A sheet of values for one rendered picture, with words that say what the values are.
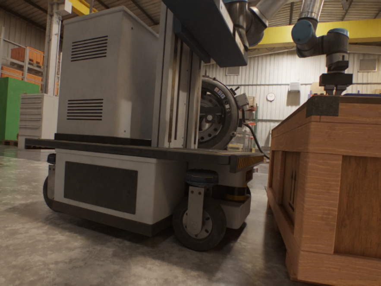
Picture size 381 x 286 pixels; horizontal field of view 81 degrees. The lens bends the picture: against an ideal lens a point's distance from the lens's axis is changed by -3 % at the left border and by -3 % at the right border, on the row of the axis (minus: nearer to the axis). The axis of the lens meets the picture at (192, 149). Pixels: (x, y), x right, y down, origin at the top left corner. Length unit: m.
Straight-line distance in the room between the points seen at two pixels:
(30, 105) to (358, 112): 5.51
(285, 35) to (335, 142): 13.30
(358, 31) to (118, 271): 14.01
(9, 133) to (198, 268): 8.29
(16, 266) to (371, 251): 0.86
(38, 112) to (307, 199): 5.19
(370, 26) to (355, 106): 13.83
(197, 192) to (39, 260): 0.47
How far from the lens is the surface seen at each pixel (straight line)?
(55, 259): 0.78
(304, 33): 1.18
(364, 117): 0.62
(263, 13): 1.48
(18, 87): 8.92
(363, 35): 14.17
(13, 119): 8.77
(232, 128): 2.05
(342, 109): 0.60
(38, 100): 5.51
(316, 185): 0.58
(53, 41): 10.42
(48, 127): 5.43
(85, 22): 1.14
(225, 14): 0.96
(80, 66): 1.09
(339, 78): 1.26
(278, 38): 13.77
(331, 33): 1.32
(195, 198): 0.72
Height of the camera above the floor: 0.34
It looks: 1 degrees down
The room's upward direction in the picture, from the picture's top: 4 degrees clockwise
